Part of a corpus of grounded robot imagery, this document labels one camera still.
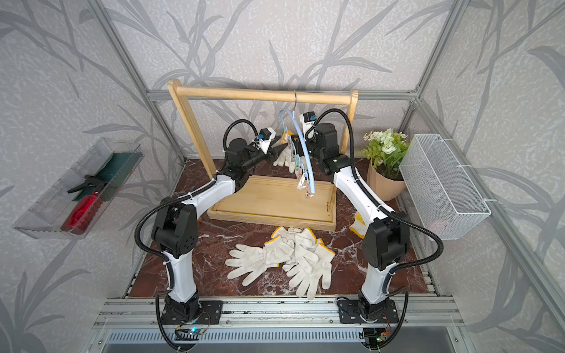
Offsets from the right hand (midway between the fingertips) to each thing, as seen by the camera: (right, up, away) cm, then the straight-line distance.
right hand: (292, 135), depth 80 cm
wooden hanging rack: (+8, -28, +21) cm, 36 cm away
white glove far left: (-16, -49, +4) cm, 51 cm away
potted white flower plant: (+36, -5, +4) cm, 37 cm away
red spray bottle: (-57, -24, -20) cm, 65 cm away
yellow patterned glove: (+29, -37, +14) cm, 49 cm away
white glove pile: (+7, -48, +2) cm, 48 cm away
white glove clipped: (0, -12, +13) cm, 18 cm away
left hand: (-4, -2, +3) cm, 5 cm away
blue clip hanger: (-1, +10, +32) cm, 33 cm away
